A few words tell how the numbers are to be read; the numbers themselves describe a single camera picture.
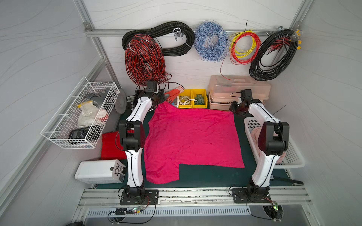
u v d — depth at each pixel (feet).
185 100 3.85
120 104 3.51
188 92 3.82
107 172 2.31
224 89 3.33
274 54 3.04
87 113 2.26
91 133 1.85
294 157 2.68
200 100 3.89
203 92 3.89
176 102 3.64
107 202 2.39
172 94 3.77
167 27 2.29
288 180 2.69
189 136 3.20
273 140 1.77
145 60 2.45
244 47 3.05
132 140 1.88
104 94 2.49
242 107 2.47
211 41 2.36
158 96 2.86
